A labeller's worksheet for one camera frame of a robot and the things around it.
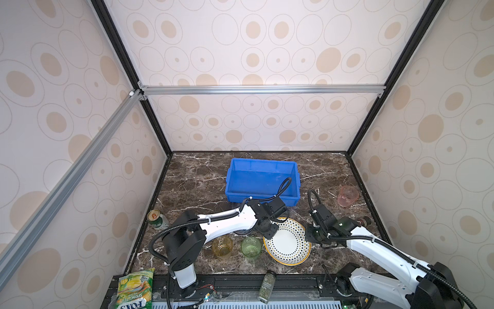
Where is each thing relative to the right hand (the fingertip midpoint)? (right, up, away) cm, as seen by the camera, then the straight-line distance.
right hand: (306, 235), depth 83 cm
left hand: (-14, +3, -3) cm, 15 cm away
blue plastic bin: (-18, +23, +25) cm, 39 cm away
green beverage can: (-63, +8, -3) cm, 64 cm away
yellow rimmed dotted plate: (-8, -4, -2) cm, 9 cm away
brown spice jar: (+28, +5, +5) cm, 29 cm away
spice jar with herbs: (-18, -15, -12) cm, 27 cm away
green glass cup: (-24, -5, 0) cm, 25 cm away
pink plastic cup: (+26, +15, +16) cm, 33 cm away
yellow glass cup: (-37, -5, 0) cm, 37 cm away
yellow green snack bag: (-67, -16, -13) cm, 70 cm away
